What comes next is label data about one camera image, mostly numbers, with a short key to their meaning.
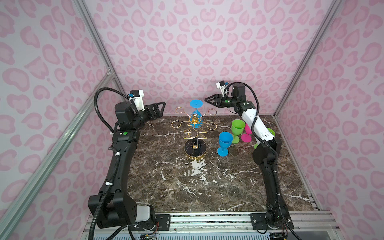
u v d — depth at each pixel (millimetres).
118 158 463
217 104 820
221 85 819
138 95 628
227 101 798
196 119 785
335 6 691
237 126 980
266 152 615
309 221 743
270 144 633
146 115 641
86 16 708
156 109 641
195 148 999
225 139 932
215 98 803
